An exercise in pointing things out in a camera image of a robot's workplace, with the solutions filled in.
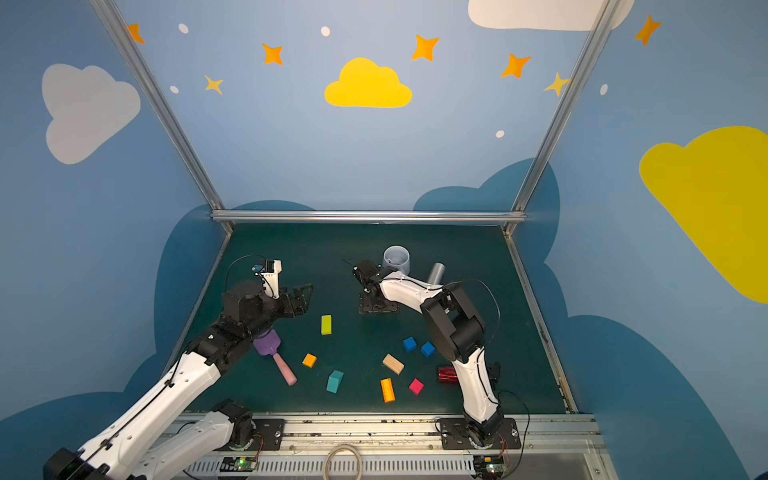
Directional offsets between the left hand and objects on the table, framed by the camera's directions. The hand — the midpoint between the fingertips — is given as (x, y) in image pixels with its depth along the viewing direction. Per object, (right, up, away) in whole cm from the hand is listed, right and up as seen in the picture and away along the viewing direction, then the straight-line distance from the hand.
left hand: (305, 287), depth 77 cm
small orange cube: (-1, -23, +9) cm, 24 cm away
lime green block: (+2, -14, +16) cm, 21 cm away
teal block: (+7, -27, +5) cm, 28 cm away
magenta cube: (+30, -28, +5) cm, 41 cm away
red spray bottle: (+39, -26, +7) cm, 47 cm away
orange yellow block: (+22, -29, +5) cm, 37 cm away
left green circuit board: (-14, -42, -6) cm, 45 cm away
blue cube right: (+34, -20, +10) cm, 40 cm away
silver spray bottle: (+39, +2, +27) cm, 48 cm away
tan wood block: (+23, -23, +9) cm, 34 cm away
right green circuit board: (+46, -43, -5) cm, 64 cm away
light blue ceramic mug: (+25, +8, +30) cm, 40 cm away
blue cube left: (+29, -19, +12) cm, 36 cm away
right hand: (+19, -8, +21) cm, 29 cm away
